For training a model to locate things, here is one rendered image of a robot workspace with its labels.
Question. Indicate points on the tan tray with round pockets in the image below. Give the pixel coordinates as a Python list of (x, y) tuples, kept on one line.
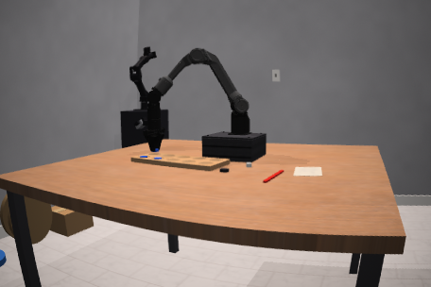
[(181, 161)]

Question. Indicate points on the cream sheet of paper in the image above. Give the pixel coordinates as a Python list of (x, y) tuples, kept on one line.
[(308, 171)]

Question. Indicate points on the red thin bar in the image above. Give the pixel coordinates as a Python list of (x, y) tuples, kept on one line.
[(273, 176)]

